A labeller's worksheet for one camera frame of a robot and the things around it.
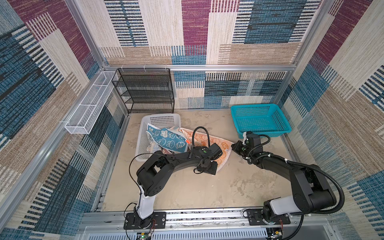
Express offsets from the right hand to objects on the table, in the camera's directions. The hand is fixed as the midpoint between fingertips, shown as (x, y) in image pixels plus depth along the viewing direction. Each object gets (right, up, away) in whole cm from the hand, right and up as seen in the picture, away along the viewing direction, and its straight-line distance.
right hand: (231, 146), depth 92 cm
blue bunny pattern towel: (-39, +4, +4) cm, 40 cm away
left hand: (-12, -12, -4) cm, 18 cm away
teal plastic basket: (+29, +17, +23) cm, 41 cm away
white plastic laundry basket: (-47, +16, +15) cm, 52 cm away
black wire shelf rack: (-57, +38, +17) cm, 71 cm away
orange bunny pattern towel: (-21, +4, +6) cm, 22 cm away
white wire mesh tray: (-89, +16, 0) cm, 91 cm away
